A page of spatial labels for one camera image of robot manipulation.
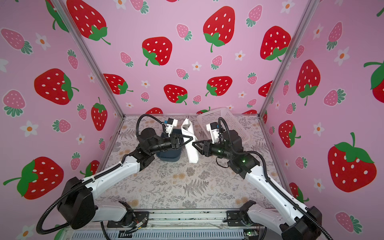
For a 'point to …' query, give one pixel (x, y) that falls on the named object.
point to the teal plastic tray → (172, 155)
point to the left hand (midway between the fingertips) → (192, 140)
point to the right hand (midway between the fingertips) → (193, 144)
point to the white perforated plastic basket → (214, 115)
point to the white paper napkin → (187, 129)
